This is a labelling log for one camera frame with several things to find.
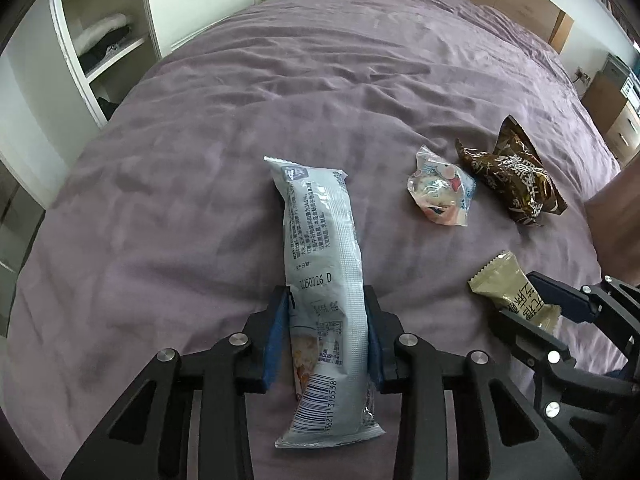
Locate folded white and black clothes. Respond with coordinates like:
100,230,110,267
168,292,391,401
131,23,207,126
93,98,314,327
75,12,136,68

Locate small clear candy packet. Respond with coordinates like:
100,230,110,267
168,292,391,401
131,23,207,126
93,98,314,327
407,146,477,227

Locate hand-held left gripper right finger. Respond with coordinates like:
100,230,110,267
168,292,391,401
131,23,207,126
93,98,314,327
362,285,583,480

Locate grey appliance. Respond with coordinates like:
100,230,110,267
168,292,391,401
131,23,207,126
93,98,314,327
602,52,640,111

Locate wooden nightstand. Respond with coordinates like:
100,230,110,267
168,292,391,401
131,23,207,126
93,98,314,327
582,72,640,166

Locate brown and black kettle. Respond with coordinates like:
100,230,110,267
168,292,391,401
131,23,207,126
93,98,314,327
584,160,640,301

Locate white wardrobe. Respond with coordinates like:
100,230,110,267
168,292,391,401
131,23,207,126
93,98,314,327
47,0,286,126

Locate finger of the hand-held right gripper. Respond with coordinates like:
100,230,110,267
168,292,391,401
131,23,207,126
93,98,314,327
492,307,640,480
526,270,640,356

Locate grey cabinet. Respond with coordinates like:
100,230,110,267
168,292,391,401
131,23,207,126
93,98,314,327
0,160,46,336

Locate long white snack packet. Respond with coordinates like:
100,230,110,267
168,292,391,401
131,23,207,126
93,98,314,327
263,156,387,449

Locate small pale green packet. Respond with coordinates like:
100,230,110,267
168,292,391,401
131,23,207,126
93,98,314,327
468,251,562,333

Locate wooden headboard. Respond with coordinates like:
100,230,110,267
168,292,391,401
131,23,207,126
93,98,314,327
345,0,575,53

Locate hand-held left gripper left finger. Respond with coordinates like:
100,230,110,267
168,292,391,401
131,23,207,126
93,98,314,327
61,285,297,480

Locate brown snack packet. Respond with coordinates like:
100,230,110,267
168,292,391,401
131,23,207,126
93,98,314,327
455,115,568,228

